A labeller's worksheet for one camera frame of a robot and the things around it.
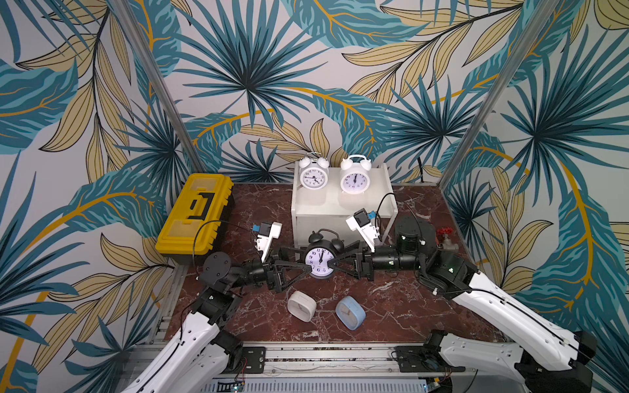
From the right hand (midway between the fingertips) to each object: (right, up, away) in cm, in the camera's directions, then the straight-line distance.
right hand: (330, 261), depth 57 cm
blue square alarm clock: (+7, -20, +19) cm, 28 cm away
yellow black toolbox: (-46, +6, +27) cm, 53 cm away
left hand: (-5, -2, -1) cm, 5 cm away
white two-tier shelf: (0, +13, +13) cm, 18 cm away
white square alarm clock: (-8, -18, +20) cm, 28 cm away
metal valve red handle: (+49, +3, +44) cm, 66 cm away
